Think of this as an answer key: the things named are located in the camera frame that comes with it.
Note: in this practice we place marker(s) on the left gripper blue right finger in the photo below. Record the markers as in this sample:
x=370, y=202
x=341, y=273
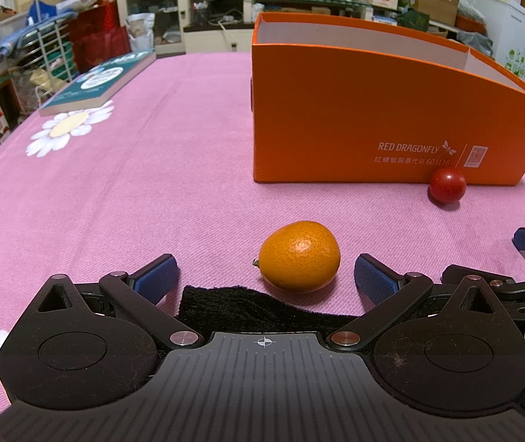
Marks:
x=393, y=295

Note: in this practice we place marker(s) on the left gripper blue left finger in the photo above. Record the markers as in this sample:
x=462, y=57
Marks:
x=138, y=294

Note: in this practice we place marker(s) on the small kumquat orange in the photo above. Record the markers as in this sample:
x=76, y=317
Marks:
x=300, y=257

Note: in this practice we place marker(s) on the red cherry tomato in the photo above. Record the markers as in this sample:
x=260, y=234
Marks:
x=447, y=185

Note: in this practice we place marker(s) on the pink floral tablecloth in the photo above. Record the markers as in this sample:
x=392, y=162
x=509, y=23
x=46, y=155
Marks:
x=171, y=171

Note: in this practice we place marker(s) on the orange cardboard box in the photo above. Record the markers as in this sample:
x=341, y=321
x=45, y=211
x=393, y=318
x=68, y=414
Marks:
x=342, y=100

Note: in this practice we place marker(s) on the teal book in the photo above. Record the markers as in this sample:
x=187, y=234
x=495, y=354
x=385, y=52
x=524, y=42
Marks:
x=94, y=88

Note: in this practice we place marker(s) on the red gift bag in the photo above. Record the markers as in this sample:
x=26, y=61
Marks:
x=97, y=36

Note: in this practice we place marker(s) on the brown cardboard box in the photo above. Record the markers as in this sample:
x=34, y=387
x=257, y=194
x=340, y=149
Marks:
x=442, y=11

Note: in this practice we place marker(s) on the white TV console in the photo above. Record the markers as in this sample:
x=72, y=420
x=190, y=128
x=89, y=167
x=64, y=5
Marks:
x=218, y=38

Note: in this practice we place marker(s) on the white small cabinet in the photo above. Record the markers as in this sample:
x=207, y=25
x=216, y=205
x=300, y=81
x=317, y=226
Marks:
x=171, y=16

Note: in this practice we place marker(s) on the white wire basket cart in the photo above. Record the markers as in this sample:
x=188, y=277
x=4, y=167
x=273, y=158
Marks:
x=39, y=56

